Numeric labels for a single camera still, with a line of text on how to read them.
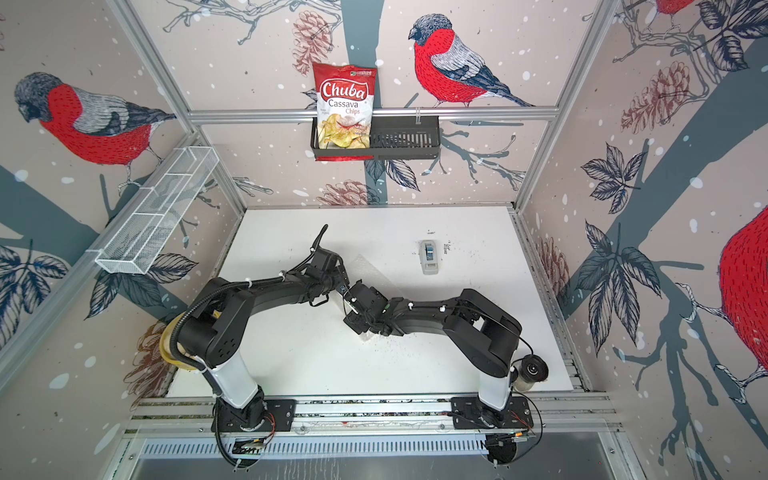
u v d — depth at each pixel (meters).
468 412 0.73
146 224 0.75
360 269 1.03
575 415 0.75
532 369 0.70
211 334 0.48
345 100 0.83
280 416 0.73
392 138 1.07
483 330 0.49
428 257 1.01
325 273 0.77
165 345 0.81
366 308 0.68
